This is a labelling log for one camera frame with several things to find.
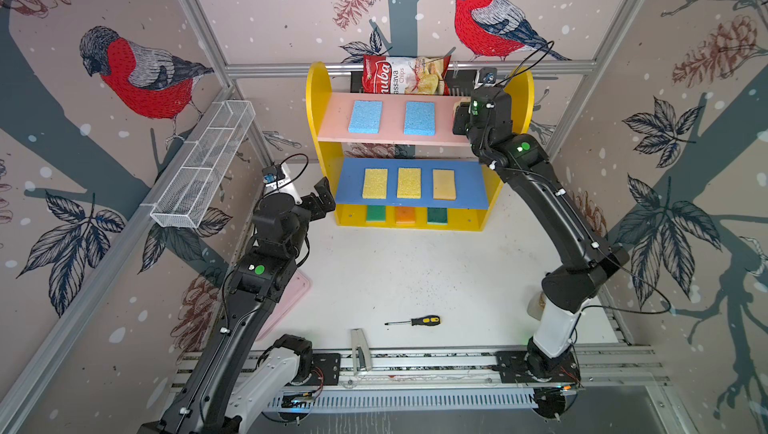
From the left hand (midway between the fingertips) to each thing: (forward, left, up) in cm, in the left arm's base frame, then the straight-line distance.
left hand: (308, 182), depth 66 cm
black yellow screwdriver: (-20, -29, -34) cm, 49 cm away
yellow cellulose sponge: (+18, -25, -21) cm, 37 cm away
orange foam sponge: (+14, -23, -34) cm, 44 cm away
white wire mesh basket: (+1, +31, -6) cm, 32 cm away
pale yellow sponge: (+15, -36, -20) cm, 44 cm away
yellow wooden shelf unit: (+46, -20, -39) cm, 64 cm away
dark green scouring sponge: (+13, -35, -33) cm, 49 cm away
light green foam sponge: (+16, -14, -35) cm, 41 cm away
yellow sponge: (+18, -14, -21) cm, 31 cm away
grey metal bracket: (-25, -10, -36) cm, 44 cm away
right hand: (+16, -36, +8) cm, 40 cm away
